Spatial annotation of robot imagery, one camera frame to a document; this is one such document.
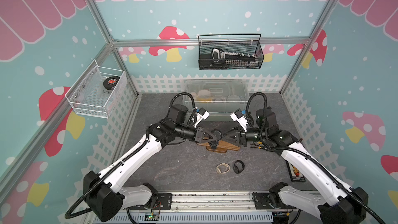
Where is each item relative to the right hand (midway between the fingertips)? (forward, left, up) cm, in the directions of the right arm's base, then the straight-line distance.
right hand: (224, 137), depth 68 cm
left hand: (-3, +5, +1) cm, 6 cm away
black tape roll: (+28, +57, +9) cm, 64 cm away
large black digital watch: (+5, +4, -17) cm, 19 cm away
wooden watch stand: (+5, -1, -19) cm, 19 cm away
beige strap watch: (-7, +2, -24) cm, 25 cm away
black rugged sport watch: (+1, +3, +2) cm, 4 cm away
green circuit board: (-27, +34, -26) cm, 51 cm away
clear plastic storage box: (+32, -1, -10) cm, 34 cm away
